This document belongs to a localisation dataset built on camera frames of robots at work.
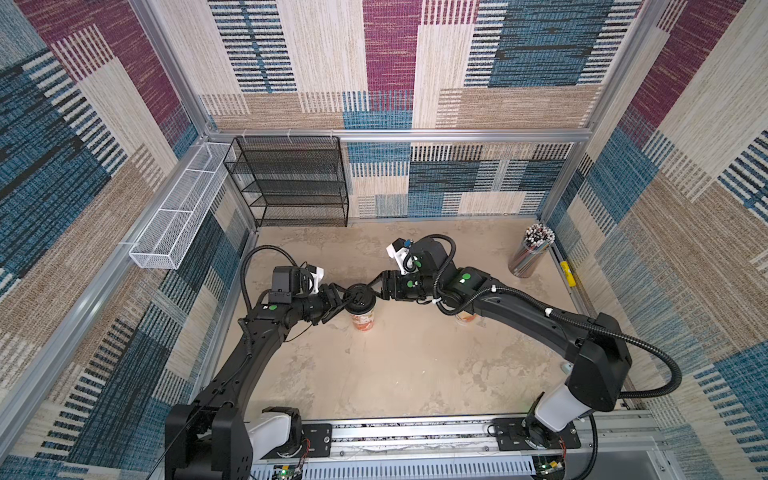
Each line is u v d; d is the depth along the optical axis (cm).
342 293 76
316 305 71
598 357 42
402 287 67
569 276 106
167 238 69
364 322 83
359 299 79
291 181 110
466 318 89
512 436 73
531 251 94
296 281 66
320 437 75
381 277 68
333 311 72
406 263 69
